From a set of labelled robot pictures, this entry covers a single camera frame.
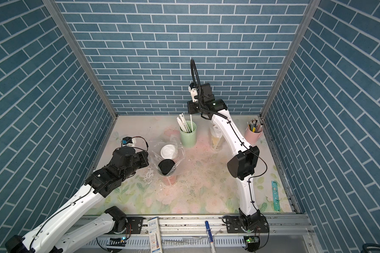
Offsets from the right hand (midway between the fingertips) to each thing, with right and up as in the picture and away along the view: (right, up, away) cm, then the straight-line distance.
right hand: (191, 105), depth 84 cm
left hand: (-17, -25, -10) cm, 32 cm away
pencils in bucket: (+38, -11, +11) cm, 42 cm away
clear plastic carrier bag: (+19, -24, +15) cm, 33 cm away
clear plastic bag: (-8, -18, -7) cm, 21 cm away
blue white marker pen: (+9, -60, -14) cm, 62 cm away
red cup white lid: (-12, -25, -4) cm, 28 cm away
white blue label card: (-16, -60, -14) cm, 63 cm away
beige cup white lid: (+14, -17, +2) cm, 22 cm away
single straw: (0, -9, +6) cm, 11 cm away
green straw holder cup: (-2, -20, +12) cm, 23 cm away
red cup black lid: (-10, -31, -12) cm, 35 cm away
